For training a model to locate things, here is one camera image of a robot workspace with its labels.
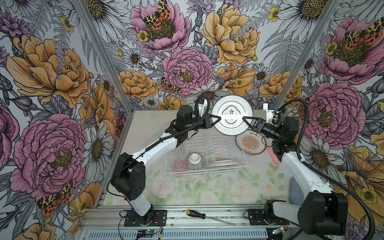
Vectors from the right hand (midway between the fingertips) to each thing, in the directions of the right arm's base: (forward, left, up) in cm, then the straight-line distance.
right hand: (242, 122), depth 73 cm
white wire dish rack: (+6, +15, -35) cm, 39 cm away
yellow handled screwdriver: (-33, +20, -30) cm, 49 cm away
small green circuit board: (-39, +45, -32) cm, 67 cm away
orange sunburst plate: (+9, -14, -31) cm, 35 cm away
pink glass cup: (-8, +32, -27) cm, 43 cm away
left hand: (+1, +10, -1) cm, 10 cm away
